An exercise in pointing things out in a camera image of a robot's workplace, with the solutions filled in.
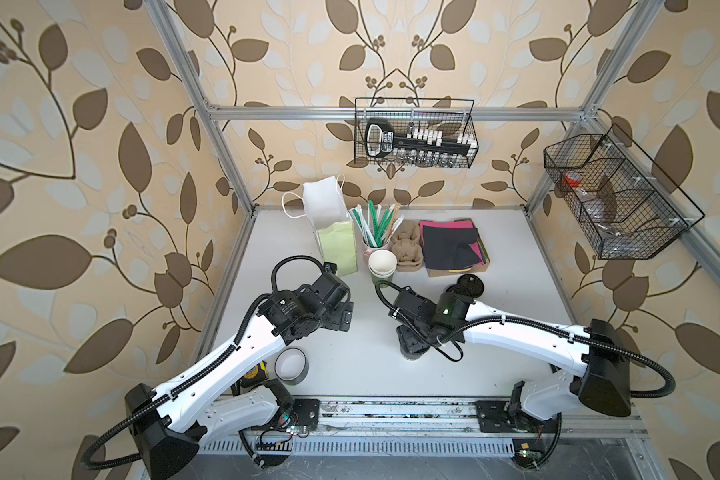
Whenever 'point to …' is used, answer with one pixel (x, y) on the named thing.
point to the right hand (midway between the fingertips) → (414, 342)
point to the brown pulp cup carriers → (407, 247)
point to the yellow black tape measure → (255, 374)
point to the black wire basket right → (623, 204)
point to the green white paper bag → (323, 202)
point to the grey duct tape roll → (291, 366)
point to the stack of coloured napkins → (454, 245)
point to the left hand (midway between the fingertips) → (335, 308)
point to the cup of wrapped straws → (375, 226)
